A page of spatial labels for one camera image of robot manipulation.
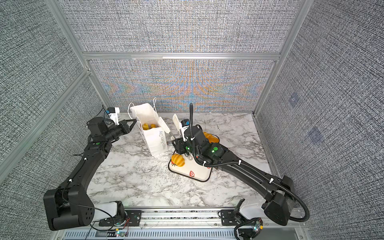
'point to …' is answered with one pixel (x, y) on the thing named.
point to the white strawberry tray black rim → (191, 168)
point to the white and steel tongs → (166, 129)
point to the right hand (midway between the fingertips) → (176, 139)
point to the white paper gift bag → (152, 129)
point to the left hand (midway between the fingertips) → (136, 120)
